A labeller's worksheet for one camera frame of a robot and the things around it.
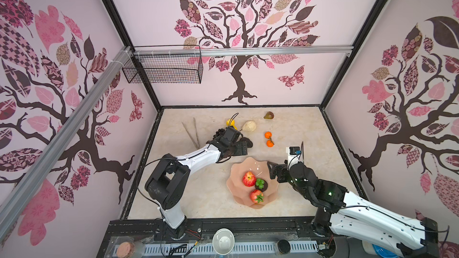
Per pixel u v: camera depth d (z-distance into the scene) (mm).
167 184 456
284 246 619
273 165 659
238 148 815
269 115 1106
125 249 608
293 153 632
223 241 709
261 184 807
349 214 481
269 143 999
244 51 936
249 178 813
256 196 771
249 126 1043
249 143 979
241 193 829
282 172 644
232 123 1092
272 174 658
